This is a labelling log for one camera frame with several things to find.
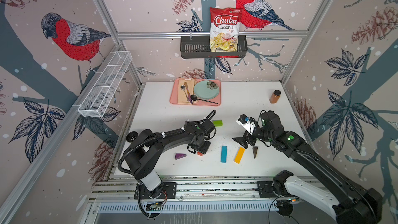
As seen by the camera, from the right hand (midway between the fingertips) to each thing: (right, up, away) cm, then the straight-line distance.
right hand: (238, 128), depth 76 cm
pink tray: (-40, +19, +38) cm, 59 cm away
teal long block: (-6, -16, +8) cm, 19 cm away
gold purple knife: (-32, +26, +45) cm, 61 cm away
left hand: (-16, -13, +9) cm, 22 cm away
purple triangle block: (-32, -17, +8) cm, 37 cm away
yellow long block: (+3, -17, +9) cm, 20 cm away
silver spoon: (-34, +22, +41) cm, 58 cm away
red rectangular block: (-20, -17, +9) cm, 27 cm away
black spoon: (-24, +15, +34) cm, 44 cm away
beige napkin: (-32, +21, +41) cm, 55 cm away
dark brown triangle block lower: (+11, -15, +9) cm, 20 cm away
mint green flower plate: (-15, +21, +40) cm, 47 cm away
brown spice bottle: (+32, +16, +27) cm, 44 cm away
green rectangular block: (-8, -2, +22) cm, 24 cm away
